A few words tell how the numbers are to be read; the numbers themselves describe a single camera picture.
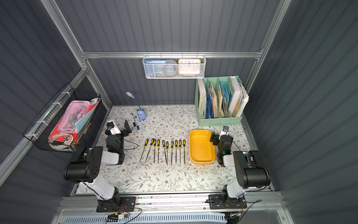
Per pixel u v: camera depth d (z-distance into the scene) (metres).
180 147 0.96
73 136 0.69
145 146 0.96
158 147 0.96
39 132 0.61
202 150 0.99
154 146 0.96
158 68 0.91
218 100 0.96
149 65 0.87
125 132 0.83
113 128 0.76
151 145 0.96
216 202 0.73
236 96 0.96
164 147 0.96
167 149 0.94
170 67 0.91
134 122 1.08
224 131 0.81
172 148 0.94
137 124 1.07
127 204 0.74
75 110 0.75
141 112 1.05
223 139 0.73
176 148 0.94
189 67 0.89
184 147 0.96
